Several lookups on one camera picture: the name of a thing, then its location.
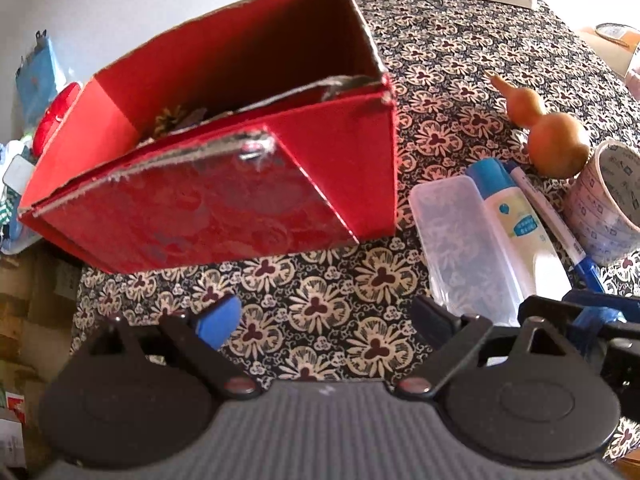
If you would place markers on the brown gourd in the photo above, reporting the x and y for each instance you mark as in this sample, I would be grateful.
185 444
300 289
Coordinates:
555 142

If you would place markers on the red cardboard box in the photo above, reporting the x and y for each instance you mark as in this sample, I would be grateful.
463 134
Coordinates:
225 220

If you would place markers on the blue marker pen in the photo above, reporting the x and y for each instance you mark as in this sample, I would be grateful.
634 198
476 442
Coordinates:
545 210

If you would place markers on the clear plastic case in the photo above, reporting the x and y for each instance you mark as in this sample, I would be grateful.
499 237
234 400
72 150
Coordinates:
460 250

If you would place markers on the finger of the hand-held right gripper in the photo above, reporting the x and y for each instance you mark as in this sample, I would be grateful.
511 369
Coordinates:
600 301
625 365

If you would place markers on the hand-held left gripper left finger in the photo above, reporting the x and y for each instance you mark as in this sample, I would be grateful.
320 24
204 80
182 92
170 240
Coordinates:
220 319

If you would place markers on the white square device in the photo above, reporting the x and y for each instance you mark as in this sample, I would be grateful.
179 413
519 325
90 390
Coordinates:
17 175

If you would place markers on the pine cone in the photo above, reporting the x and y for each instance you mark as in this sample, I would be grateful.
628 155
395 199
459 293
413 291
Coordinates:
167 121

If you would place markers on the brown cardboard box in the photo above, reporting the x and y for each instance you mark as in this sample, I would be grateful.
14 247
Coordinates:
35 335

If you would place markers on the tan cardboard box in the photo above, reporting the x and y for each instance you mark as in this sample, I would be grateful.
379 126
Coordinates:
607 57

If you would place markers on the red pouch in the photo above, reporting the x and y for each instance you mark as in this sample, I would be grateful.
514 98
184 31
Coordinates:
55 117

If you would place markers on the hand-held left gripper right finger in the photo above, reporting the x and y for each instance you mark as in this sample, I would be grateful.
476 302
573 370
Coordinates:
432 317

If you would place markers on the printed tape roll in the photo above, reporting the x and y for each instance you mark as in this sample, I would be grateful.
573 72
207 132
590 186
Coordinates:
595 215

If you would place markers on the white bottle with blue cap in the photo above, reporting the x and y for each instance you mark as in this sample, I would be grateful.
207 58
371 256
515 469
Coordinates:
510 210

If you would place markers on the floral patterned tablecloth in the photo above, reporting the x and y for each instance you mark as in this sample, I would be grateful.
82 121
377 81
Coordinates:
320 290

